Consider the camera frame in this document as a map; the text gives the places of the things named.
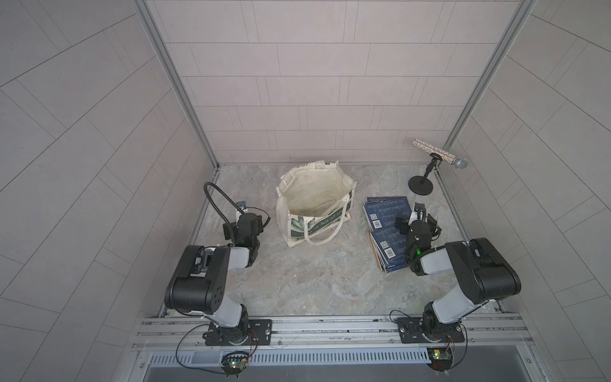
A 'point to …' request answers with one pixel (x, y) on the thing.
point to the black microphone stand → (422, 185)
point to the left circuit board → (234, 363)
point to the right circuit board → (441, 359)
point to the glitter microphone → (457, 162)
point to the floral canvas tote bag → (313, 200)
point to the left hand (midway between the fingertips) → (245, 214)
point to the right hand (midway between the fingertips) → (413, 209)
